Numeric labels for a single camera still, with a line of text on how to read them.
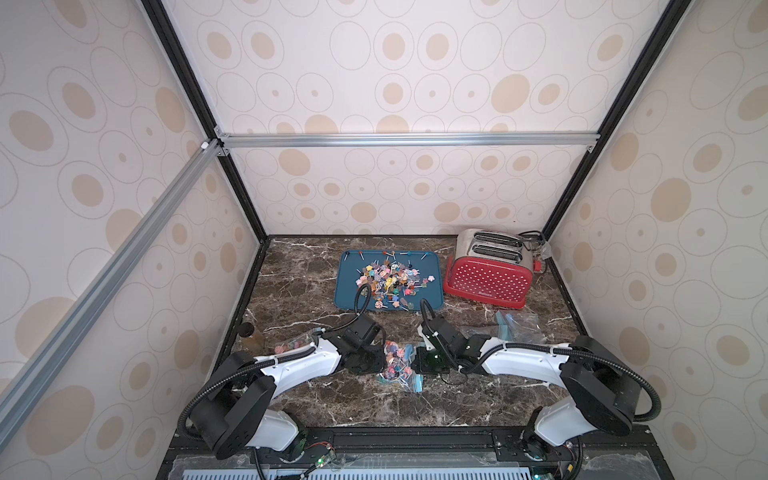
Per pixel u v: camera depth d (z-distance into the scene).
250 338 0.85
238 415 0.42
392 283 1.03
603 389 0.44
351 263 1.11
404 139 0.88
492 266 0.89
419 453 0.73
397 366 0.85
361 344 0.67
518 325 0.95
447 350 0.67
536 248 0.97
